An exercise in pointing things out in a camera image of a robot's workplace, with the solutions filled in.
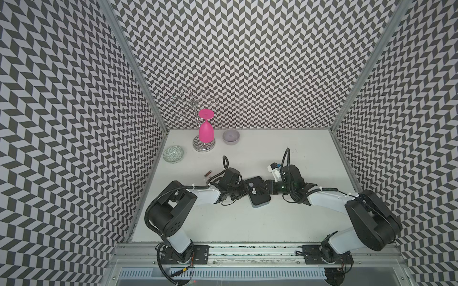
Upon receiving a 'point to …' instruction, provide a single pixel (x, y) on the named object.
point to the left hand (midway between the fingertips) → (250, 192)
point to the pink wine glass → (206, 133)
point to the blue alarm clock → (257, 193)
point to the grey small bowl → (231, 137)
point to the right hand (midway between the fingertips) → (260, 189)
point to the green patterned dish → (173, 154)
